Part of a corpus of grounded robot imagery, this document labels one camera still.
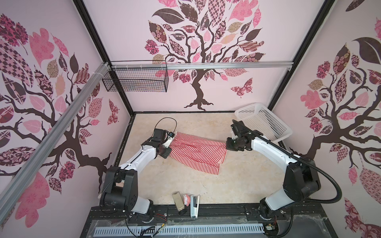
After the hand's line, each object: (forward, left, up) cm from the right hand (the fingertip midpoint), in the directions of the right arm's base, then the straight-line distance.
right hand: (227, 144), depth 88 cm
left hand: (-2, +39, -4) cm, 40 cm away
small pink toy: (-29, +25, -6) cm, 39 cm away
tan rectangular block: (-29, +29, -7) cm, 42 cm away
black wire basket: (+61, +68, +7) cm, 91 cm away
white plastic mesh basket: (+29, -31, -9) cm, 44 cm away
